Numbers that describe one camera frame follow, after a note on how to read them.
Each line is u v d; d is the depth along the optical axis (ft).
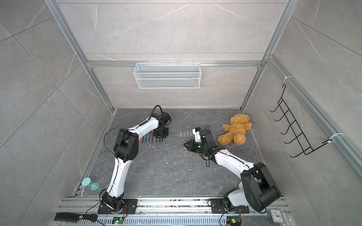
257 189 1.38
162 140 3.30
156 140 3.30
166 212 2.39
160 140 3.30
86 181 2.41
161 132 2.89
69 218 2.30
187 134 3.38
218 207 2.39
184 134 3.38
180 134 3.39
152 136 3.00
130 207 2.41
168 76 3.30
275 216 2.26
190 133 3.41
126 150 1.96
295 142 2.24
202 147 2.38
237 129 3.19
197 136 2.59
